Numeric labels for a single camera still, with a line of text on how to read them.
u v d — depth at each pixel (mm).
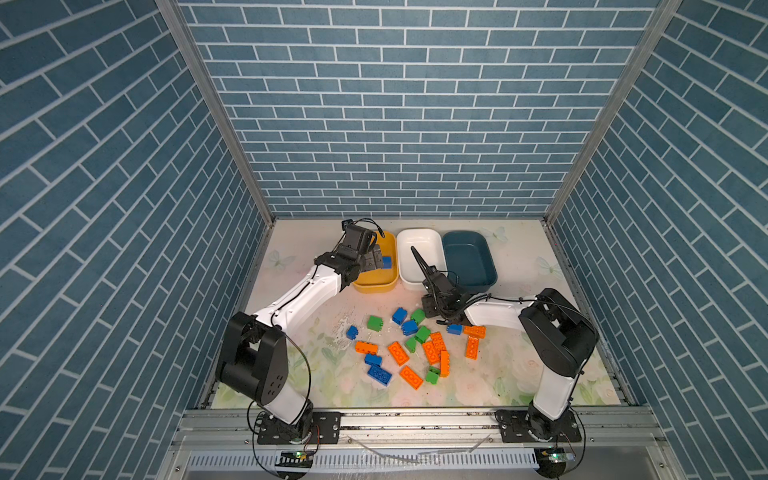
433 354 861
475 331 889
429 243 1098
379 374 819
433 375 813
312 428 722
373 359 843
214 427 738
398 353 845
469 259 1083
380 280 1016
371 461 770
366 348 863
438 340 887
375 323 912
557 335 494
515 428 737
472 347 869
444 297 738
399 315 931
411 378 822
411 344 880
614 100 867
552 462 714
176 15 700
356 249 667
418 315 909
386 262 1085
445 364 831
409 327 903
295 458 722
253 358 440
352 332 889
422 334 886
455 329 906
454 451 708
